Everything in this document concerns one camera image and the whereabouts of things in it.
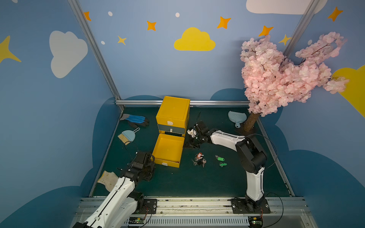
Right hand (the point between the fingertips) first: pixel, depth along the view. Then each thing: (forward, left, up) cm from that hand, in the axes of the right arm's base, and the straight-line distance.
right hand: (184, 145), depth 92 cm
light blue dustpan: (+33, -42, -7) cm, 54 cm away
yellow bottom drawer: (-1, +11, -6) cm, 13 cm away
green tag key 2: (-9, -25, -6) cm, 27 cm away
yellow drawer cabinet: (+11, +7, +16) cm, 21 cm away
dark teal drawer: (+9, +9, +6) cm, 14 cm away
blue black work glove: (+21, +40, -4) cm, 46 cm away
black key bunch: (-8, -10, -7) cm, 14 cm away
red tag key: (-3, -11, -7) cm, 13 cm away
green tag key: (-5, -24, -7) cm, 26 cm away
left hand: (-14, +16, 0) cm, 21 cm away
